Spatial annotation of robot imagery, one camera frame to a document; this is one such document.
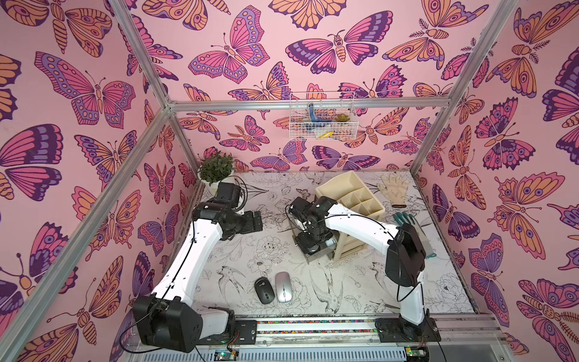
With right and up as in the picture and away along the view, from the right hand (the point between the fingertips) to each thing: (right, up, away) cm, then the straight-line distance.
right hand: (311, 242), depth 85 cm
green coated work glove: (+43, +7, +15) cm, 46 cm away
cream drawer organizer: (+13, +20, -4) cm, 24 cm away
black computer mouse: (-17, -16, -5) cm, 24 cm away
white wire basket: (+6, +51, +10) cm, 52 cm away
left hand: (-21, +8, -5) cm, 23 cm away
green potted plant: (-41, +31, +13) cm, 52 cm away
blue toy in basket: (+3, +47, +8) cm, 48 cm away
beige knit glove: (+45, +21, +28) cm, 57 cm away
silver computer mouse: (-10, -15, -4) cm, 19 cm away
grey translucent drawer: (+6, -1, -4) cm, 7 cm away
